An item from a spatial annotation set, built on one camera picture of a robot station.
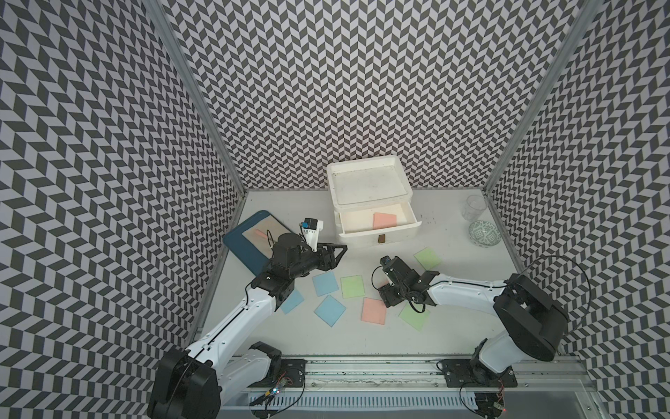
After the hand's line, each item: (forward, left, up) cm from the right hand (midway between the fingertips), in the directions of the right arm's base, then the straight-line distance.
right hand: (391, 293), depth 89 cm
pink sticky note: (+18, +3, +18) cm, 26 cm away
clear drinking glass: (+35, -38, +6) cm, 52 cm away
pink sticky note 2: (-6, +7, +1) cm, 9 cm away
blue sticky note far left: (-4, +33, +3) cm, 34 cm away
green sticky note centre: (+2, +14, +2) cm, 14 cm away
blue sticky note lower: (-6, +21, +1) cm, 22 cm away
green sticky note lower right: (-9, -6, +1) cm, 11 cm away
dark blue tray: (+18, +56, +1) cm, 59 cm away
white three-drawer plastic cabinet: (+20, +7, +26) cm, 34 cm away
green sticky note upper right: (+13, -15, +2) cm, 20 cm away
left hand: (+6, +17, +20) cm, 27 cm away
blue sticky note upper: (+3, +23, 0) cm, 23 cm away
